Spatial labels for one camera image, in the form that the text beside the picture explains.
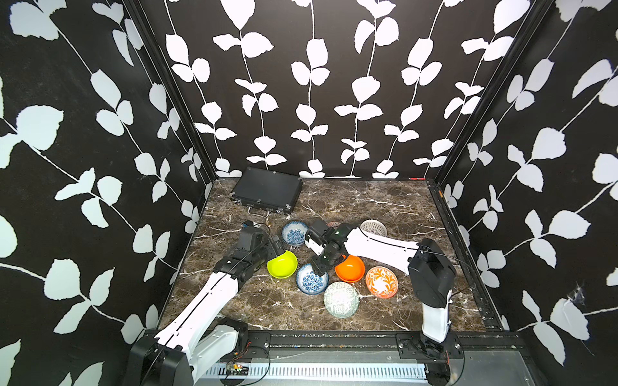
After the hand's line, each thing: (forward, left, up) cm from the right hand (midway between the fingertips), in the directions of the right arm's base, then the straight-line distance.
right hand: (316, 265), depth 85 cm
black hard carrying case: (+38, +26, -2) cm, 46 cm away
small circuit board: (-31, +24, -6) cm, 40 cm away
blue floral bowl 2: (-4, +2, -5) cm, 7 cm away
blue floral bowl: (+16, +10, -4) cm, 19 cm away
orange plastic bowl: (0, -13, -4) cm, 14 cm away
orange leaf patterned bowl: (-4, -24, -5) cm, 25 cm away
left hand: (+6, +15, +7) cm, 17 cm away
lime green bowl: (+1, +13, -3) cm, 13 cm away
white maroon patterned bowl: (+20, -25, -4) cm, 32 cm away
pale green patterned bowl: (-11, -9, -5) cm, 15 cm away
